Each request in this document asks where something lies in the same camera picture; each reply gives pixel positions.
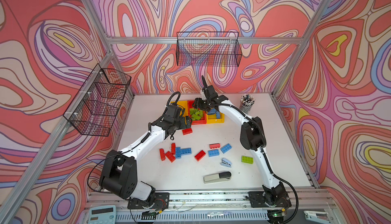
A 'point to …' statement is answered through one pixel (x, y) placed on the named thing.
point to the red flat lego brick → (215, 145)
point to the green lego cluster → (196, 113)
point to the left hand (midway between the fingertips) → (184, 120)
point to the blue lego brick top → (218, 114)
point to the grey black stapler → (217, 177)
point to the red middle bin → (203, 120)
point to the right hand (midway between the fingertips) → (196, 108)
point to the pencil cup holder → (246, 102)
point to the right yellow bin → (211, 118)
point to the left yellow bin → (184, 103)
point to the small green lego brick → (201, 113)
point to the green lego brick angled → (197, 117)
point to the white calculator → (102, 215)
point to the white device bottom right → (317, 217)
